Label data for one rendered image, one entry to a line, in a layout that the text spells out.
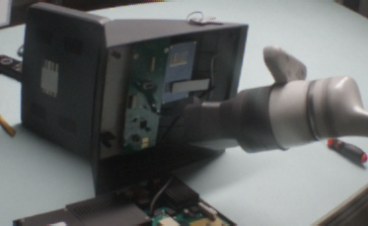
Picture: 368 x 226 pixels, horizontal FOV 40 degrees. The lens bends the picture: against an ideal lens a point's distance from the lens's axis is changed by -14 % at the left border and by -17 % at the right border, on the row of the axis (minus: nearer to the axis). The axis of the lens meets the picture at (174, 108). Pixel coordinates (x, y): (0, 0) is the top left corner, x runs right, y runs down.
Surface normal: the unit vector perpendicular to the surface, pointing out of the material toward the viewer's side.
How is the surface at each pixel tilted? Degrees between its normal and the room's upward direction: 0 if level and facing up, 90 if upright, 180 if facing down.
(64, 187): 0
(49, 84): 90
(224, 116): 71
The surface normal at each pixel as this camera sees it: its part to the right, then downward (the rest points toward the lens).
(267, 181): 0.14, -0.89
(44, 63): -0.47, 0.33
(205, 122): -0.30, -0.22
